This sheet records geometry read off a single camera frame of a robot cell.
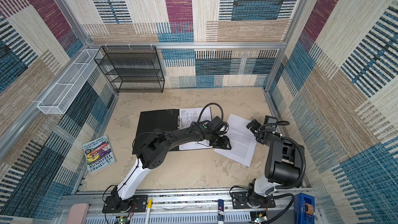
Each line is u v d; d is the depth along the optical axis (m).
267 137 0.65
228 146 0.86
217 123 0.76
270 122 0.74
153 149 0.59
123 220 0.71
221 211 0.70
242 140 0.94
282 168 0.46
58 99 0.70
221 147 0.80
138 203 0.73
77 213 0.69
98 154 0.87
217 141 0.80
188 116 1.05
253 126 0.87
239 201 0.73
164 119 1.05
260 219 0.70
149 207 0.73
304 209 0.66
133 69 1.11
